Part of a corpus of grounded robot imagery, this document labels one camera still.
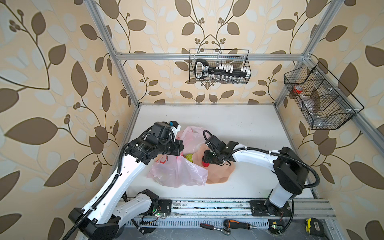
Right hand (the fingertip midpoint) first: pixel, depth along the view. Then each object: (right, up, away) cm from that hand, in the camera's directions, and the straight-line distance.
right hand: (205, 161), depth 86 cm
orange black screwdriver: (+12, -25, -17) cm, 32 cm away
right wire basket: (+59, +32, -12) cm, 68 cm away
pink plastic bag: (-16, -1, -14) cm, 21 cm away
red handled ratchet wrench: (+8, -26, -19) cm, 33 cm away
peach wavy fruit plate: (+6, -7, -1) cm, 9 cm away
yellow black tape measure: (+48, -25, -19) cm, 58 cm away
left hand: (-10, +12, -16) cm, 23 cm away
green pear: (-9, +2, +1) cm, 9 cm away
